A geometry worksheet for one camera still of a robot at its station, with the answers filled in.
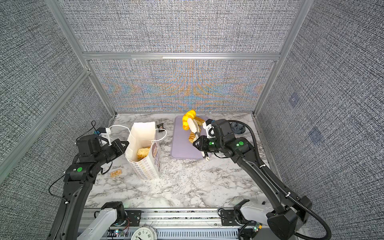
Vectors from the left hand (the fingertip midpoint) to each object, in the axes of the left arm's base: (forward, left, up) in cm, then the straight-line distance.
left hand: (129, 141), depth 72 cm
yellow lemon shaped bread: (+12, -30, +5) cm, 33 cm away
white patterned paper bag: (+7, -4, -4) cm, 9 cm away
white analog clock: (-34, -7, -22) cm, 42 cm away
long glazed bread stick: (+8, -35, +4) cm, 36 cm away
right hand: (-2, -32, 0) cm, 32 cm away
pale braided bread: (0, -4, -11) cm, 11 cm away
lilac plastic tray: (+13, -24, -27) cm, 38 cm away
